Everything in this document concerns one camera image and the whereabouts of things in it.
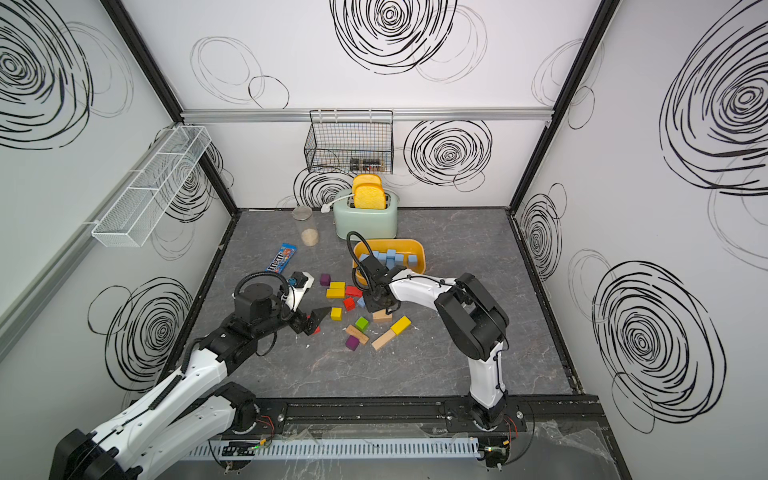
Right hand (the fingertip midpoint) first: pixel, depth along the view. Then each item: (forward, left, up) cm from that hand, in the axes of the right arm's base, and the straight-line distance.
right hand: (375, 302), depth 93 cm
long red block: (-3, +5, +12) cm, 13 cm away
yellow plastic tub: (+21, -8, +2) cm, 23 cm away
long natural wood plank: (-11, -3, -1) cm, 12 cm away
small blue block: (+2, +2, +22) cm, 22 cm away
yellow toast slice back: (+34, +4, +21) cm, 41 cm away
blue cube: (+17, -5, +2) cm, 18 cm away
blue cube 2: (+16, -12, +1) cm, 20 cm away
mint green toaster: (+26, +4, +8) cm, 28 cm away
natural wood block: (-5, -3, +1) cm, 6 cm away
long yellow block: (-7, -8, 0) cm, 11 cm away
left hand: (-6, +15, +14) cm, 22 cm away
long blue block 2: (0, +4, 0) cm, 4 cm away
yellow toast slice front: (+29, +3, +19) cm, 34 cm away
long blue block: (+15, -4, +1) cm, 15 cm away
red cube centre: (-1, +8, 0) cm, 8 cm away
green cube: (-8, +3, +2) cm, 9 cm away
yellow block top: (+5, +13, +1) cm, 14 cm away
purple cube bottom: (-13, +6, 0) cm, 14 cm away
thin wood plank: (-10, +5, 0) cm, 11 cm away
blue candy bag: (+16, +34, 0) cm, 38 cm away
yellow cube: (-5, +11, +3) cm, 13 cm away
